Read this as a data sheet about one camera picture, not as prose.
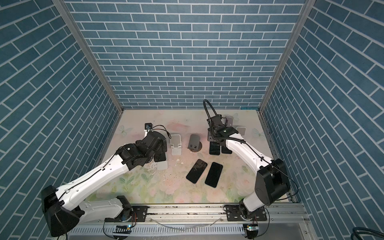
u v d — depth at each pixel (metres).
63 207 0.39
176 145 0.93
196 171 0.89
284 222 0.73
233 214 0.73
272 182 0.43
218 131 0.64
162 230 0.71
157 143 0.57
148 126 0.65
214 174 0.87
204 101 0.69
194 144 0.95
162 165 0.91
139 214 0.74
